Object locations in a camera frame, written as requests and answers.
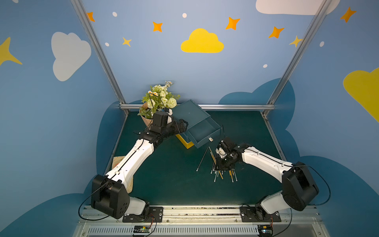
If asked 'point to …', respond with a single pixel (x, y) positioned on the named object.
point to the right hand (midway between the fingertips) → (218, 166)
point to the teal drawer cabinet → (191, 112)
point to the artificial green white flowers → (157, 98)
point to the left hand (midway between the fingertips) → (182, 123)
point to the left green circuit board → (141, 229)
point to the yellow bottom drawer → (187, 145)
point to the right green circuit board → (265, 230)
